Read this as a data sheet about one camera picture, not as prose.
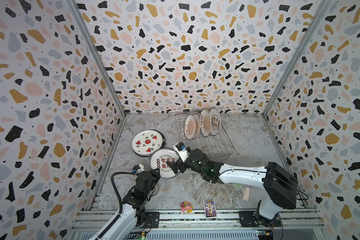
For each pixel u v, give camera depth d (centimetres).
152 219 73
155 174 76
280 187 44
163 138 103
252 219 73
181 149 66
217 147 102
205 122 106
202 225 73
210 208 76
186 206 76
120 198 58
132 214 57
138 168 77
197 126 98
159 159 90
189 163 69
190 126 103
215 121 103
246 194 80
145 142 100
